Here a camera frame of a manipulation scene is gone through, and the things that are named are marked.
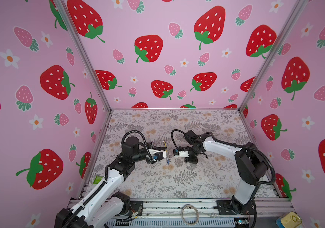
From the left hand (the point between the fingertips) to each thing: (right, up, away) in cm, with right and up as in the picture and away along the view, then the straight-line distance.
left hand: (164, 144), depth 73 cm
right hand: (+13, -12, +17) cm, 25 cm away
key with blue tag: (+2, -10, +4) cm, 11 cm away
